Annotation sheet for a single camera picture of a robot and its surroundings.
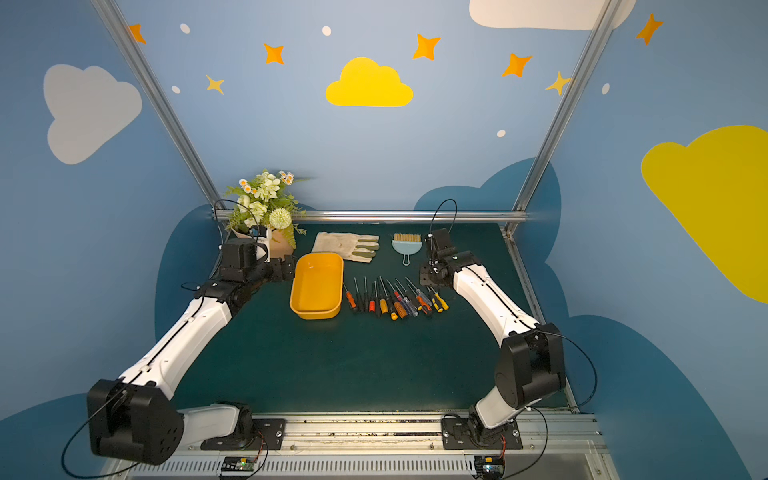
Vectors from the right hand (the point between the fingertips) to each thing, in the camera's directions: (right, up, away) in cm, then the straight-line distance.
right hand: (435, 272), depth 89 cm
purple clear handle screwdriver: (-10, -10, +12) cm, 18 cm away
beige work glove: (-29, +9, +26) cm, 40 cm away
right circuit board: (+11, -48, -16) cm, 51 cm away
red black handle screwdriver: (-20, -11, +9) cm, 24 cm away
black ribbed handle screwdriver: (-25, -9, +12) cm, 29 cm away
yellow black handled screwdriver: (+4, -11, +10) cm, 15 cm away
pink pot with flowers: (-51, +21, -1) cm, 55 cm away
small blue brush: (-7, +10, +29) cm, 31 cm away
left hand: (-46, +5, -5) cm, 46 cm away
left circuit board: (-51, -46, -17) cm, 71 cm away
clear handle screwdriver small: (-8, -11, +10) cm, 17 cm away
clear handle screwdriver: (-2, -9, +13) cm, 15 cm away
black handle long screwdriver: (-13, -14, +7) cm, 20 cm away
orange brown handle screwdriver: (-10, -13, +7) cm, 18 cm away
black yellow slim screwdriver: (+2, -11, +9) cm, 15 cm away
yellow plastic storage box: (-39, -6, +13) cm, 41 cm away
